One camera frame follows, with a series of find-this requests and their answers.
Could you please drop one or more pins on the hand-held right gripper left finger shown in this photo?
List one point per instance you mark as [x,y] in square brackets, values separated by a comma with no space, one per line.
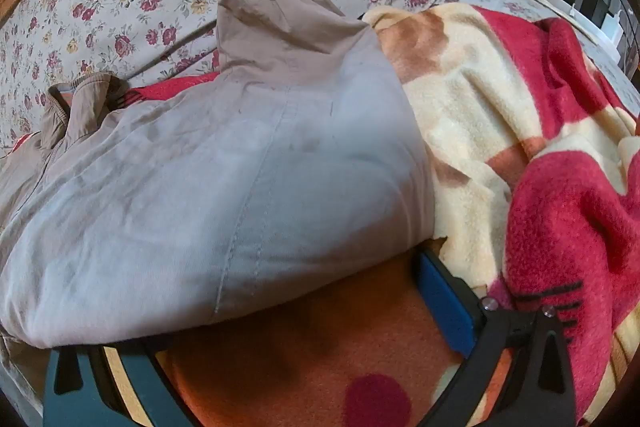
[66,409]

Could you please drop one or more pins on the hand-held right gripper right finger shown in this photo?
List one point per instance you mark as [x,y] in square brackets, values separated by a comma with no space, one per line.
[450,302]

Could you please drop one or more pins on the beige jacket with striped cuffs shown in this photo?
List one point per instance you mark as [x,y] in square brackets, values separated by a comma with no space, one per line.
[225,187]

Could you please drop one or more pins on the red cream orange fleece blanket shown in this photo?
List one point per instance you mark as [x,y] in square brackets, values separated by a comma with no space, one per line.
[500,132]

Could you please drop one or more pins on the white charger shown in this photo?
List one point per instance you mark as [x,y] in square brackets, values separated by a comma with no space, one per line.
[612,26]

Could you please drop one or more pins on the floral bed quilt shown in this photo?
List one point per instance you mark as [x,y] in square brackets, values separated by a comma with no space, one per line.
[150,2]

